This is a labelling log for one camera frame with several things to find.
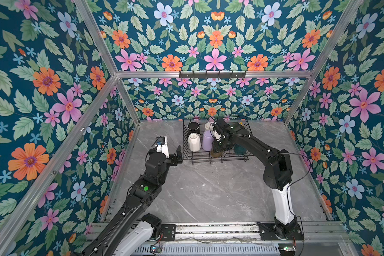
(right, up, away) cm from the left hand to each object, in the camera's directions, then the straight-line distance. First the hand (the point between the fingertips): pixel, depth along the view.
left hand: (172, 142), depth 71 cm
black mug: (+7, +9, +31) cm, 33 cm away
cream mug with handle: (+8, -1, +24) cm, 26 cm away
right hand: (+22, -4, +21) cm, 31 cm away
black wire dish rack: (+30, +7, -3) cm, 31 cm away
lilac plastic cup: (+16, 0, +22) cm, 28 cm away
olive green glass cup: (+21, -6, +11) cm, 24 cm away
